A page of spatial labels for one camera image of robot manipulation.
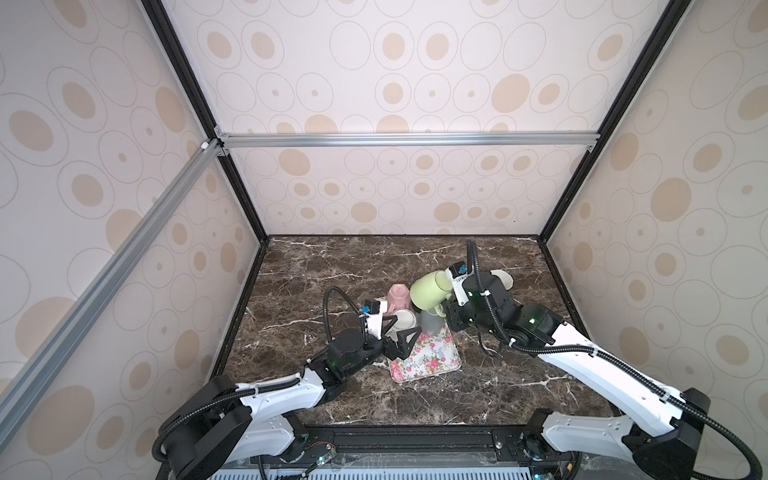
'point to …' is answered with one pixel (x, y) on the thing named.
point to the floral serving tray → (431, 355)
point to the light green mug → (431, 292)
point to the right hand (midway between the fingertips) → (446, 302)
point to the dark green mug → (505, 277)
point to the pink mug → (398, 298)
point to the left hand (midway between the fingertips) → (418, 323)
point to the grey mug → (431, 324)
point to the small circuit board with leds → (329, 455)
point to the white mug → (406, 319)
